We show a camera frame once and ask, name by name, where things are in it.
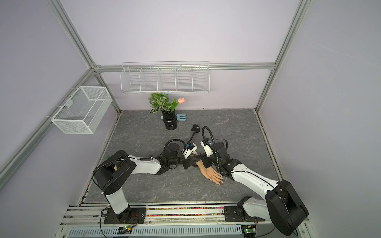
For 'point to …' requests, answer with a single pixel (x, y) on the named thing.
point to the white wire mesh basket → (84, 111)
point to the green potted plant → (159, 101)
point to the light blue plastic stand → (179, 117)
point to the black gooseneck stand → (196, 128)
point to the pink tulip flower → (181, 100)
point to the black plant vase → (170, 120)
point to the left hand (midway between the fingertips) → (198, 159)
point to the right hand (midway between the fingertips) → (202, 153)
